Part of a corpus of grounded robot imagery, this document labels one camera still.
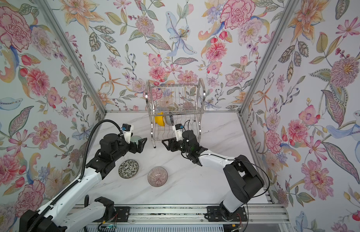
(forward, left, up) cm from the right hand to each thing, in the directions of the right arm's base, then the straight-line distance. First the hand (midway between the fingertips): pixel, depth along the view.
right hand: (165, 140), depth 85 cm
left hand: (-3, +12, +7) cm, 14 cm away
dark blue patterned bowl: (+19, 0, -3) cm, 19 cm away
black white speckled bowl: (-12, +23, -15) cm, 30 cm away
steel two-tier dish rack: (+44, +3, -11) cm, 45 cm away
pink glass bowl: (-16, +4, -15) cm, 22 cm away
